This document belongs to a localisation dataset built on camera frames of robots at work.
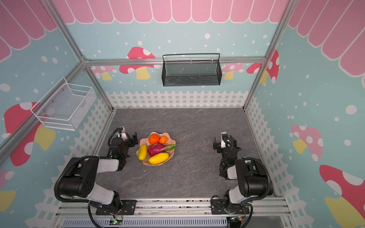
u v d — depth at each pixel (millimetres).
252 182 446
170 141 951
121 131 765
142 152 872
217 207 740
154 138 924
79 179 454
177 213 740
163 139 923
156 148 872
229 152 637
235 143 777
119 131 755
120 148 712
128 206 745
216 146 826
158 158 851
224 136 762
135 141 871
